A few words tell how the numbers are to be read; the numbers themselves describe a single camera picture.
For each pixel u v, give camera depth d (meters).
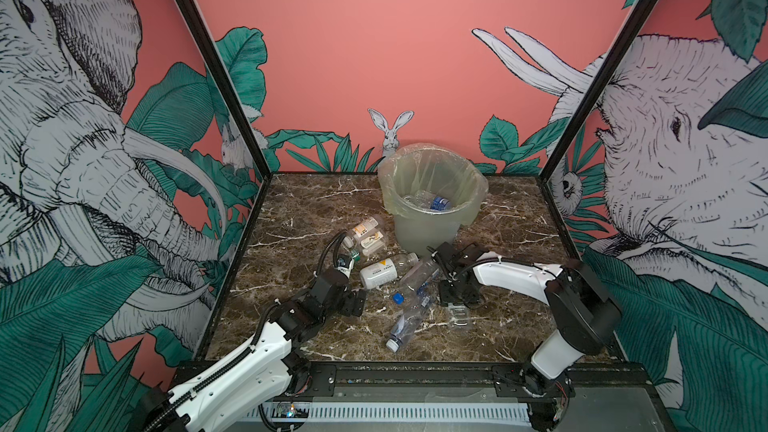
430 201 0.98
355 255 0.93
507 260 0.59
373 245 0.94
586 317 0.45
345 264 0.72
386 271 0.88
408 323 0.83
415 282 0.91
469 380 0.75
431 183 0.99
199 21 0.79
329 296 0.60
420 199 1.01
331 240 1.00
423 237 0.96
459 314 0.84
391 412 0.70
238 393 0.53
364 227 0.98
